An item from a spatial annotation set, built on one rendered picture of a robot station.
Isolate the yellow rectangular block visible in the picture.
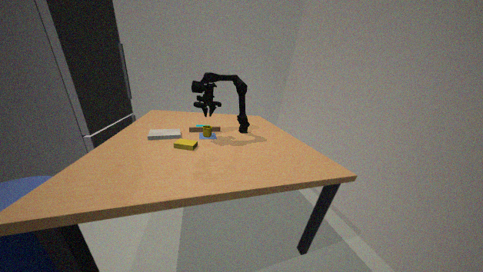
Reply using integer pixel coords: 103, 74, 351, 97
174, 138, 198, 151

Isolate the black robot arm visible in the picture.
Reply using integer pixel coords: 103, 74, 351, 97
192, 72, 250, 133

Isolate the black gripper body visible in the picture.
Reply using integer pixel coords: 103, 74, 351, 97
194, 93, 222, 108

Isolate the yellow cup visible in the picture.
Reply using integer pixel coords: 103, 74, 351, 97
202, 125, 212, 138

